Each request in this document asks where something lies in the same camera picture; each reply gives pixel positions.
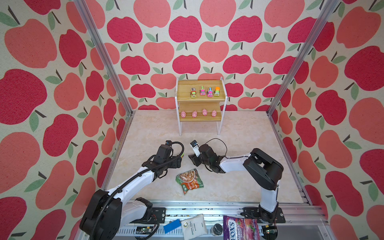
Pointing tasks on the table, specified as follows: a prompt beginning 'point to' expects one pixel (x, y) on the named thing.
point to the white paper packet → (194, 227)
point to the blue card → (170, 227)
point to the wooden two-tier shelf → (200, 100)
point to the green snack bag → (189, 180)
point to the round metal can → (217, 229)
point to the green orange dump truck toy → (182, 155)
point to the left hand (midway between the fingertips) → (178, 159)
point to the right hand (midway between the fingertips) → (194, 152)
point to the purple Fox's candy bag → (236, 228)
